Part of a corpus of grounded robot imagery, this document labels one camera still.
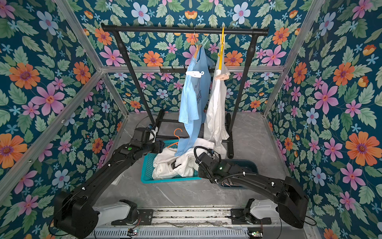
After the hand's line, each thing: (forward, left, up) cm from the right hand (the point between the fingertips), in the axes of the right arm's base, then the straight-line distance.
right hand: (201, 168), depth 80 cm
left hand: (+12, +23, +7) cm, 27 cm away
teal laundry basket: (+1, +31, -3) cm, 31 cm away
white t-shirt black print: (+12, -7, +19) cm, 24 cm away
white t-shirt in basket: (+3, +21, -2) cm, 21 cm away
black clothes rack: (+41, +24, -11) cm, 49 cm away
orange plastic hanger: (+15, +16, +2) cm, 22 cm away
